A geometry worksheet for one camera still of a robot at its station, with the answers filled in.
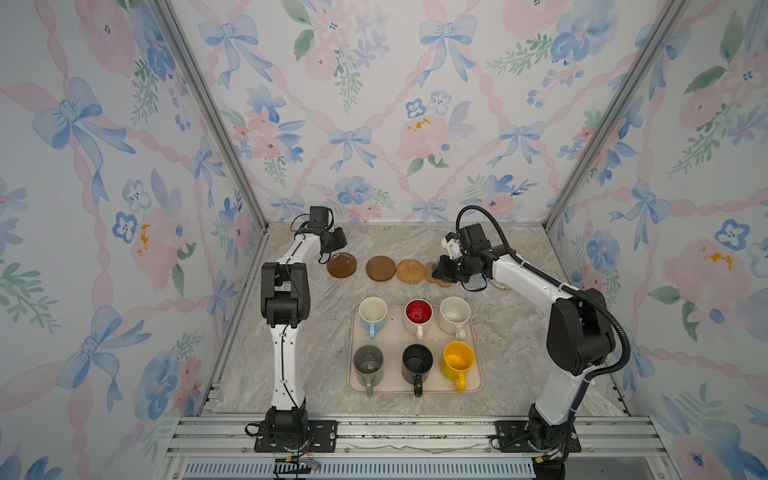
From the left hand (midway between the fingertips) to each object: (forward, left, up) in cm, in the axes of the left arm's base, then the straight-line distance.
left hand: (344, 236), depth 108 cm
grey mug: (-46, -11, -3) cm, 47 cm away
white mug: (-28, -37, -5) cm, 47 cm away
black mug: (-43, -24, -4) cm, 50 cm away
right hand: (-20, -29, +5) cm, 36 cm away
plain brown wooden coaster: (-9, -14, -7) cm, 18 cm away
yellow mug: (-42, -36, -5) cm, 56 cm away
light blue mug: (-30, -12, -1) cm, 32 cm away
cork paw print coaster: (-10, -30, -5) cm, 33 cm away
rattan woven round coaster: (-11, -24, -6) cm, 27 cm away
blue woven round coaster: (-27, -40, +12) cm, 50 cm away
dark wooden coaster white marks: (-7, +1, -8) cm, 11 cm away
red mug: (-29, -25, -4) cm, 39 cm away
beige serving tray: (-36, -17, -7) cm, 40 cm away
